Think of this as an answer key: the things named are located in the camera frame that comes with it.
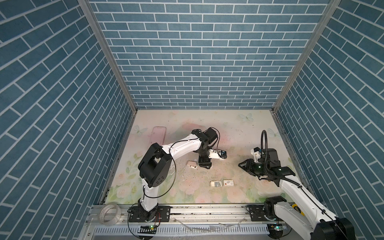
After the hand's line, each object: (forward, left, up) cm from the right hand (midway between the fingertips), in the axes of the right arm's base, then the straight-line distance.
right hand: (239, 164), depth 82 cm
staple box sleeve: (-8, +5, -7) cm, 12 cm away
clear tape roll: (-30, +61, -7) cm, 68 cm away
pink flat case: (+20, +53, -6) cm, 57 cm away
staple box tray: (-9, +12, -7) cm, 17 cm away
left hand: (+2, +17, -3) cm, 17 cm away
